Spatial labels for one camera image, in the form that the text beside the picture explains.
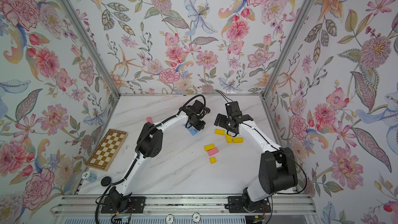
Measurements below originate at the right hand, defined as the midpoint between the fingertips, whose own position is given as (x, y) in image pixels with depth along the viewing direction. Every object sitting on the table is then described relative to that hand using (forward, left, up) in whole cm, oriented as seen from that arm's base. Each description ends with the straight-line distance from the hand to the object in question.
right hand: (222, 121), depth 91 cm
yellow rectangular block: (0, +1, -12) cm, 12 cm away
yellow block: (-6, -10, -11) cm, 16 cm away
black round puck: (-32, +61, -10) cm, 70 cm away
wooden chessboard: (-15, +66, -9) cm, 69 cm away
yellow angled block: (-4, -5, -13) cm, 14 cm away
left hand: (+5, +11, -11) cm, 16 cm away
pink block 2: (-13, +5, -12) cm, 19 cm away
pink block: (+9, +49, -12) cm, 51 cm away
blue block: (0, +18, -11) cm, 21 cm away
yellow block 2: (-10, +8, -13) cm, 18 cm away
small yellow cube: (-19, +6, -12) cm, 23 cm away
